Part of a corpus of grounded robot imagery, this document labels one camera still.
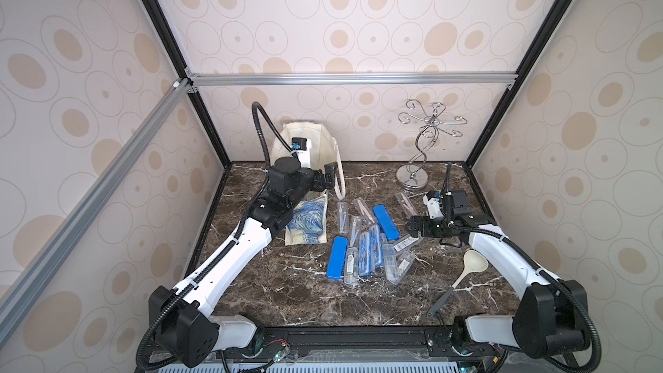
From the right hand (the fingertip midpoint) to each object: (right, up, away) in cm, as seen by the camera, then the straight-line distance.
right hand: (428, 226), depth 87 cm
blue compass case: (-12, -1, +13) cm, 17 cm away
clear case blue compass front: (-22, -9, +1) cm, 23 cm away
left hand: (-32, +21, -15) cm, 41 cm away
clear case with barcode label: (-5, -6, +6) cm, 10 cm away
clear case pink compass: (-21, +5, +17) cm, 27 cm away
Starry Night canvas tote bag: (-41, +3, -3) cm, 41 cm away
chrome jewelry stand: (+2, +18, +26) cm, 32 cm away
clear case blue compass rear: (-17, -7, +3) cm, 19 cm away
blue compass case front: (-31, -11, +3) cm, 33 cm away
